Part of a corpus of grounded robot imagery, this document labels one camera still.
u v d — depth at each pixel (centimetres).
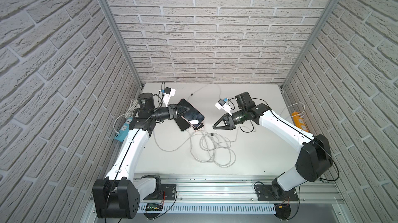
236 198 74
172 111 62
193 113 69
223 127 69
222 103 69
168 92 66
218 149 87
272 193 71
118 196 38
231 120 65
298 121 100
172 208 70
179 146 89
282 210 70
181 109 68
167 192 74
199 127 95
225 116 68
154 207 71
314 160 43
